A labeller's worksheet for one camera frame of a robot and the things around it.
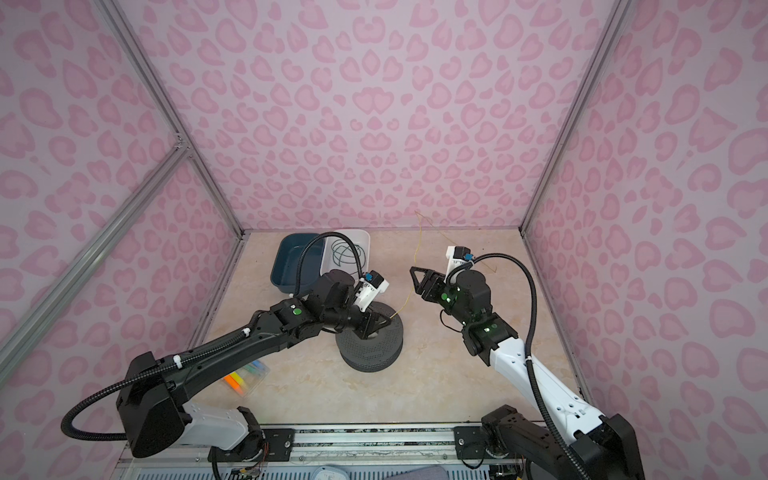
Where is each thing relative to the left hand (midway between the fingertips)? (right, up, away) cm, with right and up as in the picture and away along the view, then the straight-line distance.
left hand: (392, 318), depth 73 cm
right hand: (+6, +11, +2) cm, 13 cm away
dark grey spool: (-4, -11, +10) cm, 15 cm away
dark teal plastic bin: (-40, +13, +37) cm, 56 cm away
